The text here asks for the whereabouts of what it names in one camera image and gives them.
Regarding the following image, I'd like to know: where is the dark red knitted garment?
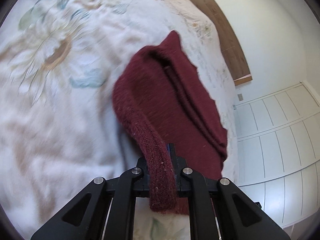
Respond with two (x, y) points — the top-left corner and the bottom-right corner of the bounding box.
(112, 31), (227, 215)

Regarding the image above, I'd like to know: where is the white panelled wardrobe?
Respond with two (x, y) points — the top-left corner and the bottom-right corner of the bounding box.
(235, 82), (319, 228)

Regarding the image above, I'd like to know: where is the wooden bed headboard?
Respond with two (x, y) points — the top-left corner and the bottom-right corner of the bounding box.
(190, 0), (253, 86)

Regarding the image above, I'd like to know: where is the white floral bed duvet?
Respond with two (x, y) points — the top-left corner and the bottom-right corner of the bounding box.
(1, 0), (239, 239)

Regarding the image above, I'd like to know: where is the beige wall switch plate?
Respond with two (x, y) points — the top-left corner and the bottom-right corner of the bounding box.
(238, 94), (244, 101)

